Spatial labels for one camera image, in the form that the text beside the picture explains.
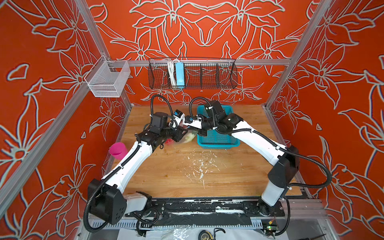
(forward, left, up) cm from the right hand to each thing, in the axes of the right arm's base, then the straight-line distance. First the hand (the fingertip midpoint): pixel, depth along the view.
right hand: (186, 124), depth 75 cm
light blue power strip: (+33, +4, +8) cm, 34 cm away
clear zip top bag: (-8, +2, -2) cm, 9 cm away
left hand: (0, +2, -3) cm, 3 cm away
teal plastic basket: (+6, -18, -25) cm, 31 cm away
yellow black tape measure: (-44, -8, -23) cm, 51 cm away
